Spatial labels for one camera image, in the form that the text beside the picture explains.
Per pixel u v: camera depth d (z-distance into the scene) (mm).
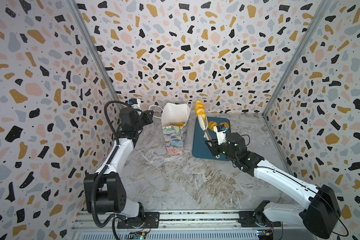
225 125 1092
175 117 975
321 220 389
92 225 361
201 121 780
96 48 844
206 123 790
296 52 880
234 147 576
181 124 1055
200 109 803
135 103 720
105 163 460
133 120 658
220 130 673
